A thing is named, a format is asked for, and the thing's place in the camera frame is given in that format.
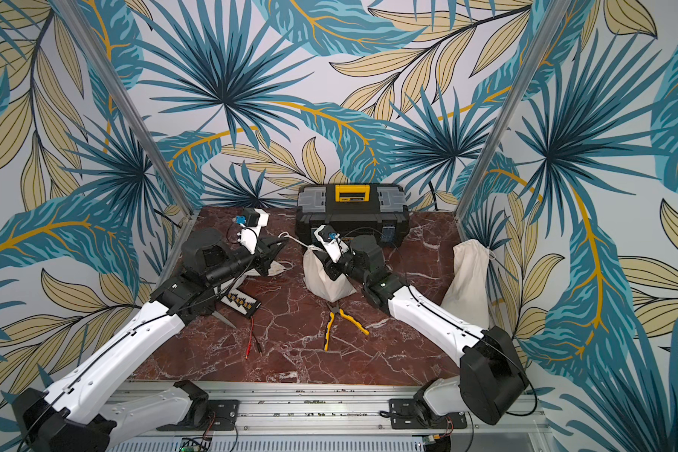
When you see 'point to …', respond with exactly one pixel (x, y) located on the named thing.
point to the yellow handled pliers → (335, 308)
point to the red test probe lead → (249, 347)
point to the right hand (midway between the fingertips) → (300, 257)
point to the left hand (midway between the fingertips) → (285, 242)
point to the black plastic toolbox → (355, 210)
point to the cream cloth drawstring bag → (319, 282)
